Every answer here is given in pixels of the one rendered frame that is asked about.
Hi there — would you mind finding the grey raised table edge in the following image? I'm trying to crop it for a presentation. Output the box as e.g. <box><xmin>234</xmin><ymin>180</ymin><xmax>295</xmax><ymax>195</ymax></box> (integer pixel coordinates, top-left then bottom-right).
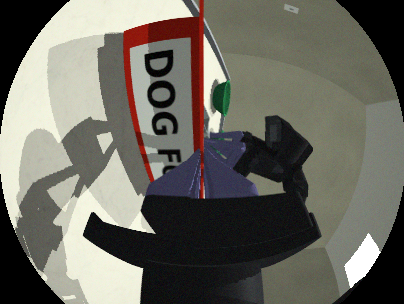
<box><xmin>182</xmin><ymin>0</ymin><xmax>230</xmax><ymax>132</ymax></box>

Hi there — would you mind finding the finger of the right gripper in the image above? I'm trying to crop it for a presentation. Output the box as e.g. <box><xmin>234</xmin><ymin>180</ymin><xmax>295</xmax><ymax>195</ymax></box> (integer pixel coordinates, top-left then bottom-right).
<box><xmin>204</xmin><ymin>138</ymin><xmax>246</xmax><ymax>169</ymax></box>
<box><xmin>210</xmin><ymin>131</ymin><xmax>243</xmax><ymax>158</ymax></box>

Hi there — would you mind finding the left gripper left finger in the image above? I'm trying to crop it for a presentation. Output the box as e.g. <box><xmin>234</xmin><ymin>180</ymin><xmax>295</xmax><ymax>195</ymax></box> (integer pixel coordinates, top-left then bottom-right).
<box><xmin>144</xmin><ymin>149</ymin><xmax>201</xmax><ymax>198</ymax></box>

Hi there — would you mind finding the red box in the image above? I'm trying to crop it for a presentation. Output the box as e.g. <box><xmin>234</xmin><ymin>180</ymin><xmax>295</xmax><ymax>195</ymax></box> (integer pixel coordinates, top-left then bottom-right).
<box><xmin>123</xmin><ymin>0</ymin><xmax>204</xmax><ymax>198</ymax></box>

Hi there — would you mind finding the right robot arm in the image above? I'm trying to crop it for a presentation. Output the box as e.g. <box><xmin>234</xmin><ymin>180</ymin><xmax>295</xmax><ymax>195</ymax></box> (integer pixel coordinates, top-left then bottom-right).
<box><xmin>253</xmin><ymin>115</ymin><xmax>313</xmax><ymax>203</ymax></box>

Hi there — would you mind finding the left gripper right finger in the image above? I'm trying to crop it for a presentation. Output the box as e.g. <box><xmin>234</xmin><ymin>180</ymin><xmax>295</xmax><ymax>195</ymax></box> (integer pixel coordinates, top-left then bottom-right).
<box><xmin>203</xmin><ymin>149</ymin><xmax>259</xmax><ymax>198</ymax></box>

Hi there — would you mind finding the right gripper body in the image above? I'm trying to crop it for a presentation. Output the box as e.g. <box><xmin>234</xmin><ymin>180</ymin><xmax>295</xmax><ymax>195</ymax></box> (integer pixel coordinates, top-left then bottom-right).
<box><xmin>232</xmin><ymin>131</ymin><xmax>268</xmax><ymax>178</ymax></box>

